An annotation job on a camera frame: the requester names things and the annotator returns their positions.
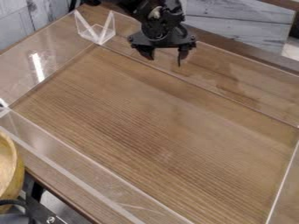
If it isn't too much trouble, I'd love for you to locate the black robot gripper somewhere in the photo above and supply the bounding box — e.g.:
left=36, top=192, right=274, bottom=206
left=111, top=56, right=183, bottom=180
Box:
left=127, top=24, right=196, bottom=66

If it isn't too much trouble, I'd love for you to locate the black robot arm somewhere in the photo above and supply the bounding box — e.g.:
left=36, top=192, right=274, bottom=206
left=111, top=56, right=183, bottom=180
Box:
left=81, top=0, right=196, bottom=66

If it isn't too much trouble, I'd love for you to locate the brown wooden bowl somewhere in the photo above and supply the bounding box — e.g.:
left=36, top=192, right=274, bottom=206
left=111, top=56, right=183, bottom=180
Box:
left=0, top=130, right=25, bottom=215

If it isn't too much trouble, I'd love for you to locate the clear acrylic corner bracket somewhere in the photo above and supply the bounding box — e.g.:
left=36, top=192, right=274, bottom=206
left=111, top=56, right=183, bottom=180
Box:
left=73, top=10, right=116, bottom=46

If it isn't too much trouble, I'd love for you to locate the clear acrylic tray enclosure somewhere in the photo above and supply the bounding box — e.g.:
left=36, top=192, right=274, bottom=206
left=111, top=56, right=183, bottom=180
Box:
left=0, top=6, right=299, bottom=224

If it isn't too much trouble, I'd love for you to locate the black cable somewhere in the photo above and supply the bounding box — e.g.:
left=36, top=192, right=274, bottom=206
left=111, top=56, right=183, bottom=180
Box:
left=0, top=199, right=39, bottom=224

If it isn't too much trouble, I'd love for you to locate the black metal table frame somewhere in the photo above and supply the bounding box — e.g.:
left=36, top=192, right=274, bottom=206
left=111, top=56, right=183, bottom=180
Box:
left=23, top=171, right=95, bottom=224

